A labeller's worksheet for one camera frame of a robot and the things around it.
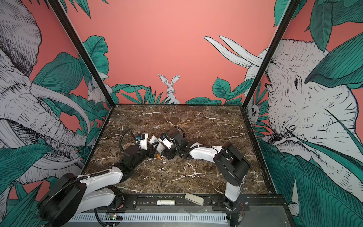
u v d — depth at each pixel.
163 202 0.73
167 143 0.78
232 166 0.47
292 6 0.69
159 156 0.91
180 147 0.69
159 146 0.86
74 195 0.42
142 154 0.67
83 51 0.87
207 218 0.70
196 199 0.73
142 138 0.73
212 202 0.73
